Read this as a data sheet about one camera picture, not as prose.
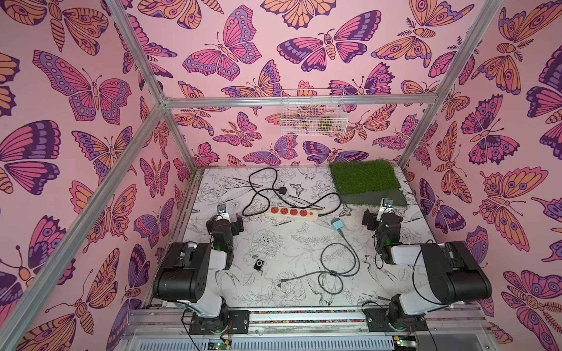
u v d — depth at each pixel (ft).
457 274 1.49
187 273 1.51
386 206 2.59
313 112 3.11
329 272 2.77
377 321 2.40
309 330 2.38
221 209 2.63
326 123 3.10
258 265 2.81
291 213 3.28
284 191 3.55
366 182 3.67
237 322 2.40
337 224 3.13
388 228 2.31
